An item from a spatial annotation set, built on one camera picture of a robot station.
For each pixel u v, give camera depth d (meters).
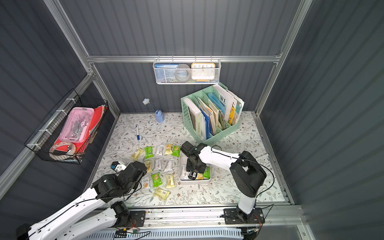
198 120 0.89
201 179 0.85
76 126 0.72
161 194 0.81
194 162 0.63
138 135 1.07
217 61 0.89
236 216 0.74
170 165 0.91
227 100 0.92
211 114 0.87
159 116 1.11
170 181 0.84
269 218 0.74
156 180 0.85
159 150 0.97
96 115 0.77
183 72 0.88
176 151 0.96
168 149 0.99
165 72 0.91
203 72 0.89
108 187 0.51
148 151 0.98
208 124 0.89
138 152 0.96
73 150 0.67
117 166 0.65
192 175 0.87
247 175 0.47
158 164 0.91
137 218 0.74
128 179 0.54
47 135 0.63
